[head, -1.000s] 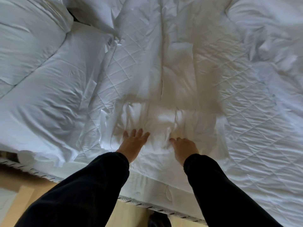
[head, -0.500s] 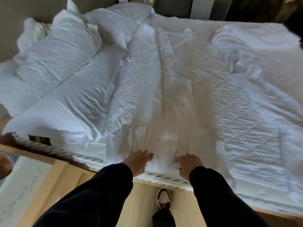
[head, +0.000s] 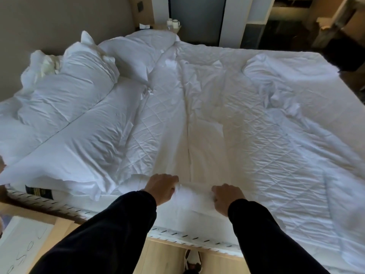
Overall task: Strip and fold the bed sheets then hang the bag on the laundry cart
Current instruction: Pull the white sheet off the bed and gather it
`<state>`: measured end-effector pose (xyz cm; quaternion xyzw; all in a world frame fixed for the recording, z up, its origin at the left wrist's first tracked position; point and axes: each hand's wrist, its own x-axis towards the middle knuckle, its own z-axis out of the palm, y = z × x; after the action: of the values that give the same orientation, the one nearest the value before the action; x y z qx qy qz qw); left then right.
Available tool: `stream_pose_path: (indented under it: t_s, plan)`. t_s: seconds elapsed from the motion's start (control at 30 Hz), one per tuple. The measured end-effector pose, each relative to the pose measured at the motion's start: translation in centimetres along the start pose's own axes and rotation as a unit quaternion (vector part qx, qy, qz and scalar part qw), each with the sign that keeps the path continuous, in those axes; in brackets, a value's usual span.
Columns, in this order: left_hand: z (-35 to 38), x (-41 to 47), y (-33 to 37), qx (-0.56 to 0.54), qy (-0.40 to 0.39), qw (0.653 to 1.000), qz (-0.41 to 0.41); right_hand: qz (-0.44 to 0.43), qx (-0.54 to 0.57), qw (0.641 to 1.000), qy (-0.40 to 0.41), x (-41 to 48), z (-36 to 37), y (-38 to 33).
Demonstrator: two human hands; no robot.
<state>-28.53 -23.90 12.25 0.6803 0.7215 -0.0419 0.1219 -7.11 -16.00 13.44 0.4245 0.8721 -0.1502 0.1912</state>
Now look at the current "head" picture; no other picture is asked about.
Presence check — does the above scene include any person's right hand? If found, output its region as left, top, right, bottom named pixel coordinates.
left=211, top=183, right=247, bottom=218

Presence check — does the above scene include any person's left hand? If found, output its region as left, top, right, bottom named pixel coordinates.
left=141, top=173, right=180, bottom=206

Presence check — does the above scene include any person's left forearm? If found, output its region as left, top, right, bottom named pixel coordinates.
left=30, top=190, right=158, bottom=274

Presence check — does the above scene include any person's right forearm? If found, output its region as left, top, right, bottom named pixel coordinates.
left=227, top=198, right=331, bottom=274

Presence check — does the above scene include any person's right shoe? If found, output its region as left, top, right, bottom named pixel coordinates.
left=184, top=249, right=203, bottom=272

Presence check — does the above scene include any quilted white mattress pad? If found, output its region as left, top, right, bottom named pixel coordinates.
left=117, top=42, right=351, bottom=254

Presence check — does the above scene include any light wooden nightstand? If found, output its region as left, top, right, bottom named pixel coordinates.
left=0, top=208, right=83, bottom=274

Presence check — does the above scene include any black mattress label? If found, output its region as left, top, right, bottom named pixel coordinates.
left=25, top=184, right=54, bottom=201

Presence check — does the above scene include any white duvet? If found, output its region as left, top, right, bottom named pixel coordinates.
left=244, top=51, right=365, bottom=274

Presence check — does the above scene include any white board with handwriting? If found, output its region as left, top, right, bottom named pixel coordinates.
left=0, top=215, right=55, bottom=274

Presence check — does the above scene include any wooden bedside shelf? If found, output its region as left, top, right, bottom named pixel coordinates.
left=150, top=22, right=183, bottom=36

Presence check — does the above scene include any small white pillow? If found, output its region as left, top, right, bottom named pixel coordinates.
left=21, top=49, right=63, bottom=93

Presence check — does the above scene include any dark glass door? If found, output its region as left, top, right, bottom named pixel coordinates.
left=168, top=0, right=227, bottom=46

